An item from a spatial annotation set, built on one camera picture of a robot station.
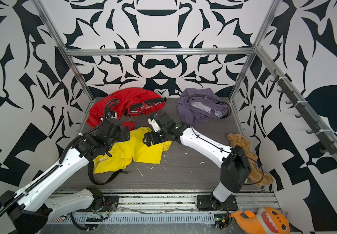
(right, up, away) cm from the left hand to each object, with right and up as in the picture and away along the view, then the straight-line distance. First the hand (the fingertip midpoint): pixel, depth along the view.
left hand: (118, 127), depth 75 cm
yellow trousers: (0, -15, +6) cm, 17 cm away
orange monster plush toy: (+68, -39, -11) cm, 79 cm away
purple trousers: (+46, +13, +36) cm, 60 cm away
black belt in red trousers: (-3, +8, +27) cm, 28 cm away
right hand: (+15, -5, +4) cm, 17 cm away
